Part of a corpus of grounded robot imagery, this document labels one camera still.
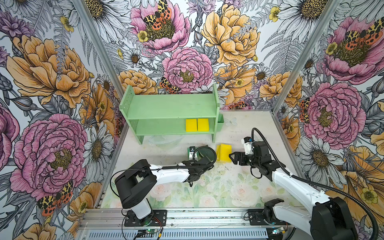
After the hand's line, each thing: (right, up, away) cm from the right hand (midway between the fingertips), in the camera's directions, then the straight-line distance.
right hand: (235, 160), depth 85 cm
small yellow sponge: (-25, +20, +9) cm, 33 cm away
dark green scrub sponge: (-17, +3, -2) cm, 18 cm away
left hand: (-23, -5, +4) cm, 24 cm away
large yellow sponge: (-6, +3, +7) cm, 10 cm away
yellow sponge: (-18, +20, +9) cm, 28 cm away
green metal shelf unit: (-39, +26, -2) cm, 46 cm away
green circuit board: (-43, -30, -14) cm, 54 cm away
